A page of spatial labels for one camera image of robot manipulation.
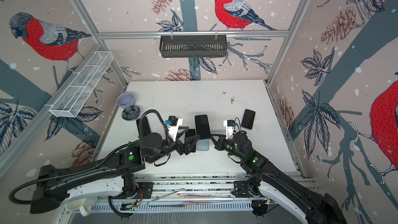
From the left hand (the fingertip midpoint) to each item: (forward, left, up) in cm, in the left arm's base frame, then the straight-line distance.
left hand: (194, 135), depth 62 cm
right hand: (+5, -6, -13) cm, 15 cm away
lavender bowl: (+39, +51, -25) cm, 69 cm away
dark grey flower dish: (+29, +44, -27) cm, 59 cm away
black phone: (+21, +35, -30) cm, 51 cm away
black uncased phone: (+12, -3, -13) cm, 17 cm away
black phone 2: (+26, -35, -30) cm, 53 cm away
